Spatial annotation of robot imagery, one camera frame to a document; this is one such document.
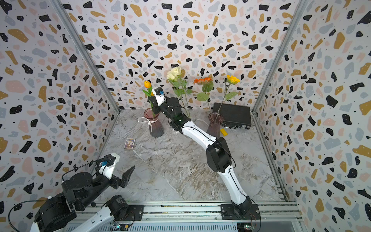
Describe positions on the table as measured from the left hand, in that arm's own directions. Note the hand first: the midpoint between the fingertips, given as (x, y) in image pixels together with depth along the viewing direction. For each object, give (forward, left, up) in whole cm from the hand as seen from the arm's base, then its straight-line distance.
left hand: (126, 162), depth 62 cm
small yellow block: (+35, -52, -27) cm, 68 cm away
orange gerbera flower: (+44, -38, +7) cm, 58 cm away
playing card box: (+27, +15, -27) cm, 41 cm away
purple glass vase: (+34, -43, -11) cm, 56 cm away
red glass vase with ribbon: (+32, -4, -19) cm, 38 cm away
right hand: (+34, -6, +8) cm, 35 cm away
